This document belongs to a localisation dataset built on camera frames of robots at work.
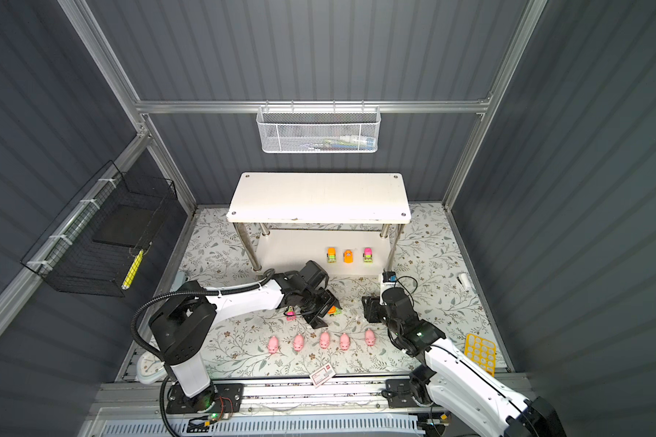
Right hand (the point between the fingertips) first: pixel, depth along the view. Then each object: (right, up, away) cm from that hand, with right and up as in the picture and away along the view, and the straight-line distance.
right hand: (372, 300), depth 83 cm
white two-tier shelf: (-6, +25, +32) cm, 41 cm away
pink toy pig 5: (-1, -12, -1) cm, 12 cm away
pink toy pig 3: (-15, -12, -1) cm, 19 cm away
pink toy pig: (-30, -13, -2) cm, 33 cm away
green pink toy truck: (0, +13, +11) cm, 17 cm away
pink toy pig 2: (-23, -13, -1) cm, 26 cm away
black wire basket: (-76, +18, -11) cm, 79 cm away
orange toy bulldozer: (-7, +12, +10) cm, 18 cm away
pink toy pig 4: (-9, -13, -1) cm, 15 cm away
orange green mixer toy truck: (-13, +13, +11) cm, 21 cm away
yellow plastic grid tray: (+32, -15, -3) cm, 36 cm away
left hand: (-9, -4, 0) cm, 10 cm away
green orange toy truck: (-12, -2, -5) cm, 13 cm away
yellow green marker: (-63, +12, -15) cm, 66 cm away
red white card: (-15, -20, -6) cm, 26 cm away
